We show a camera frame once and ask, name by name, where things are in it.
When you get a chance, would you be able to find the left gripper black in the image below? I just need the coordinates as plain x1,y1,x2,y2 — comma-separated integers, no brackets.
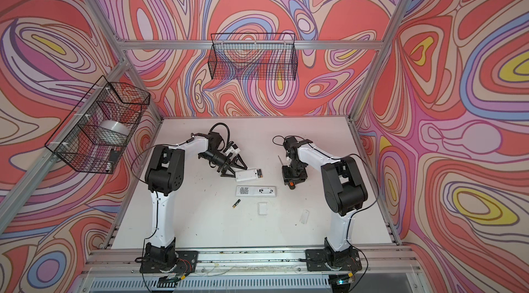
199,151,247,177

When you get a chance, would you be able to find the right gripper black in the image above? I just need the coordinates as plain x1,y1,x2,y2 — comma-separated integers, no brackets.
279,160,309,184

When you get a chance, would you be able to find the white remote control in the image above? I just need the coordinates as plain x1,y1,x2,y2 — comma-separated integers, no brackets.
236,186,277,197

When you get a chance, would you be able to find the black silver AAA battery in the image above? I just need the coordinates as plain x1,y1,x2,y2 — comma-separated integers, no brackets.
232,199,241,208

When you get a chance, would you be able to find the orange handled screwdriver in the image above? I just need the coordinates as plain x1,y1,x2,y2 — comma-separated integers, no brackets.
279,157,296,190

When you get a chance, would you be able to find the white battery cover plate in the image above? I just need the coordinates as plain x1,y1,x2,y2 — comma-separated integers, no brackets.
235,169,263,182

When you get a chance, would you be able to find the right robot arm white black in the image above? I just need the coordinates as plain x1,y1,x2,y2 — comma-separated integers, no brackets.
282,136,369,272

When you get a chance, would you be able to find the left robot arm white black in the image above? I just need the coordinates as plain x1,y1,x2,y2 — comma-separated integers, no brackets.
139,130,248,274

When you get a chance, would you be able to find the small black item in basket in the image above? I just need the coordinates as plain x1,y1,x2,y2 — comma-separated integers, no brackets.
107,149,120,166

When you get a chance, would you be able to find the white tape roll in basket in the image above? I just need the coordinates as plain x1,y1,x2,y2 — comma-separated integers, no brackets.
96,120,130,146

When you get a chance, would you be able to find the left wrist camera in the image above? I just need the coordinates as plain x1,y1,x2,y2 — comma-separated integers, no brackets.
224,141,241,157

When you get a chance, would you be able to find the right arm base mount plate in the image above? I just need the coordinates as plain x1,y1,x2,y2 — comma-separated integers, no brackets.
303,247,363,273

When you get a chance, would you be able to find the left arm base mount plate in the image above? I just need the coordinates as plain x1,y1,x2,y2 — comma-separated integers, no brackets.
140,250,198,275

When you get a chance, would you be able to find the black wire basket back wall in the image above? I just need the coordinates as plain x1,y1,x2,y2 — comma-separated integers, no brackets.
207,32,298,81

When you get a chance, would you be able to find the black wire basket wall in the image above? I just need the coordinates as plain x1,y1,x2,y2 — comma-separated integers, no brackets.
45,77,150,174
207,32,298,81

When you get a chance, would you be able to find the aluminium front rail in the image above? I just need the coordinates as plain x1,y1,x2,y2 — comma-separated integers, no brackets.
74,245,430,292

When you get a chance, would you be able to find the black wire basket left wall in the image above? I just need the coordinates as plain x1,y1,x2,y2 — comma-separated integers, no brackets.
45,77,150,174

